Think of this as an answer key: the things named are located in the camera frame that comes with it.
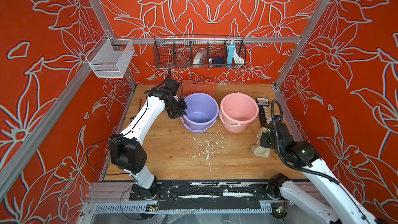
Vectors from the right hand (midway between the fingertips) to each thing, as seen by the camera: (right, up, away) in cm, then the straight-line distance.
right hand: (261, 134), depth 74 cm
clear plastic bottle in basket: (-30, +42, +18) cm, 55 cm away
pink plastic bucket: (-6, +10, +21) cm, 24 cm away
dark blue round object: (-18, +42, +23) cm, 51 cm away
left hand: (-37, +11, +7) cm, 39 cm away
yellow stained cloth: (-1, -8, 0) cm, 8 cm away
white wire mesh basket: (-85, +43, +21) cm, 97 cm away
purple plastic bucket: (-28, +9, +24) cm, 38 cm away
